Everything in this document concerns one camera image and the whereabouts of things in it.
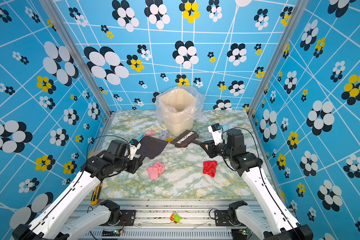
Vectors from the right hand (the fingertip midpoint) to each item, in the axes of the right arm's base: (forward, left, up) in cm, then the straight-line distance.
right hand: (204, 143), depth 74 cm
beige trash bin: (+20, +15, -10) cm, 27 cm away
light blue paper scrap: (+20, +43, -23) cm, 53 cm away
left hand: (-6, +32, -7) cm, 34 cm away
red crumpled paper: (-3, -5, -22) cm, 23 cm away
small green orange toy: (-29, +14, -22) cm, 39 cm away
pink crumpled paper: (-4, +26, -21) cm, 34 cm away
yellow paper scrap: (+16, +20, -19) cm, 32 cm away
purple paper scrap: (+22, +25, -22) cm, 40 cm away
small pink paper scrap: (+23, +36, -21) cm, 47 cm away
